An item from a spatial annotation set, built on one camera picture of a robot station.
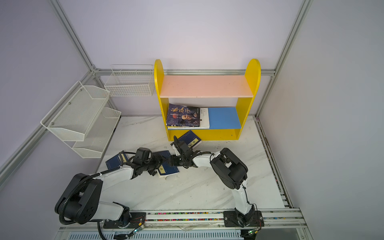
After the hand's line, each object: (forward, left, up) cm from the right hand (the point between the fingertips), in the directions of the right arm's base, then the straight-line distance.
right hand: (167, 163), depth 91 cm
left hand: (-1, +1, +1) cm, 2 cm away
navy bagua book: (+20, -13, -1) cm, 24 cm away
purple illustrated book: (+24, -9, +17) cm, 31 cm away
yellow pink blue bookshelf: (+24, -37, +11) cm, 45 cm away
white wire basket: (+43, +25, +31) cm, 58 cm away
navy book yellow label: (-6, 0, +2) cm, 6 cm away
